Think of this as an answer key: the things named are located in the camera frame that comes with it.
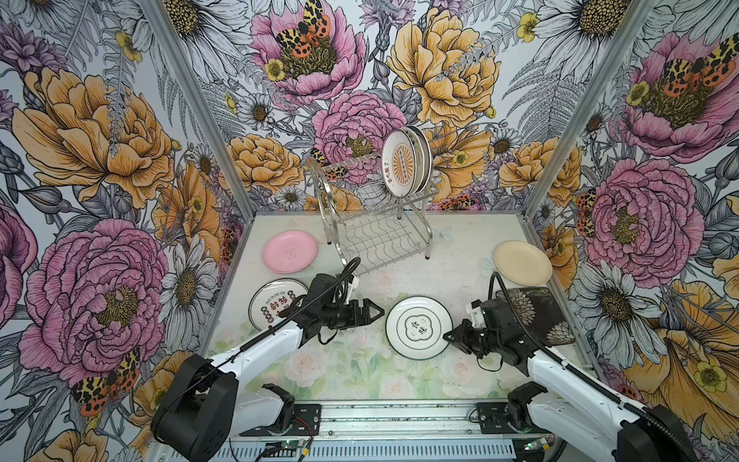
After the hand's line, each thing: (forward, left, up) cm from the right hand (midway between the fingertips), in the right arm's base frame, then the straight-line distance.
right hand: (444, 346), depth 81 cm
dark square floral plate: (+12, -35, -6) cm, 37 cm away
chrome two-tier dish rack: (+48, +23, +1) cm, 54 cm away
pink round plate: (+38, +50, -3) cm, 63 cm away
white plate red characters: (+19, +54, -4) cm, 57 cm away
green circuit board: (-22, +43, -7) cm, 48 cm away
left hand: (+5, +20, +4) cm, 21 cm away
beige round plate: (+34, -37, -9) cm, 50 cm away
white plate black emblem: (+7, +7, -2) cm, 10 cm away
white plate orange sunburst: (+44, +11, +30) cm, 54 cm away
